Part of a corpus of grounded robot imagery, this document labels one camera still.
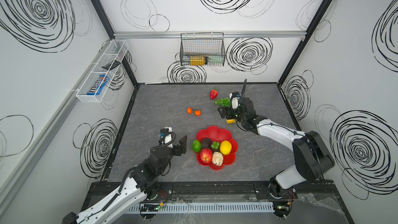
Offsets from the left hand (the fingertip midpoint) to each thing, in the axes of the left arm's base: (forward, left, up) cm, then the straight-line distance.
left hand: (181, 136), depth 78 cm
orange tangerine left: (+24, -1, -11) cm, 26 cm away
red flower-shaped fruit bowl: (+8, -19, -11) cm, 23 cm away
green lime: (-2, -8, -6) cm, 10 cm away
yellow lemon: (-1, -23, -9) cm, 25 cm away
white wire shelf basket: (+44, +43, +20) cm, 65 cm away
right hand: (+19, -22, +1) cm, 29 cm away
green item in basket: (+39, -17, +19) cm, 46 cm away
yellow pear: (+16, -28, -10) cm, 33 cm away
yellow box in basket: (+39, -7, +18) cm, 43 cm away
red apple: (-7, -13, -6) cm, 16 cm away
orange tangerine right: (+23, -7, -13) cm, 27 cm away
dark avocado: (+1, -13, -8) cm, 15 cm away
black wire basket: (+54, -9, +16) cm, 56 cm away
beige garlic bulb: (-8, -19, -6) cm, 21 cm away
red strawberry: (+38, -17, -10) cm, 43 cm away
